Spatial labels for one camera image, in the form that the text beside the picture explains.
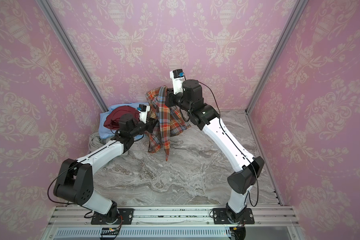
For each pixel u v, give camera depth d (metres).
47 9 0.70
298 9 0.69
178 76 0.56
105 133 0.97
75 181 0.45
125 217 0.74
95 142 0.95
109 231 0.73
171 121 0.71
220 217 0.73
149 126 0.74
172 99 0.59
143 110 0.71
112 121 0.98
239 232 0.73
